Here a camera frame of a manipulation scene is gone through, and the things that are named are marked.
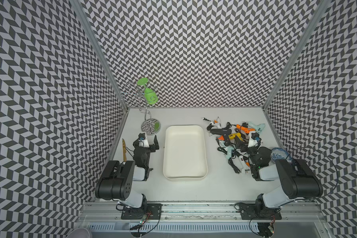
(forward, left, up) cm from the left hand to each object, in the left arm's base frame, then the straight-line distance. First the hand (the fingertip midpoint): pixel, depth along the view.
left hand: (148, 136), depth 91 cm
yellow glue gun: (+3, -53, -5) cm, 54 cm away
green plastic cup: (+23, -1, +14) cm, 26 cm away
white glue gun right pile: (-10, -58, +9) cm, 60 cm away
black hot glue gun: (+7, -50, -6) cm, 51 cm away
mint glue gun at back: (+11, -74, -7) cm, 75 cm away
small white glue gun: (+15, -45, -6) cm, 48 cm away
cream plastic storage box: (-9, -23, -8) cm, 26 cm away
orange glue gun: (+9, -66, -7) cm, 66 cm away
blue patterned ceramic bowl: (-8, -82, -8) cm, 83 cm away
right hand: (-1, -58, +1) cm, 58 cm away
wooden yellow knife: (-7, +16, -9) cm, 19 cm away
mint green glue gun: (-5, -51, -7) cm, 52 cm away
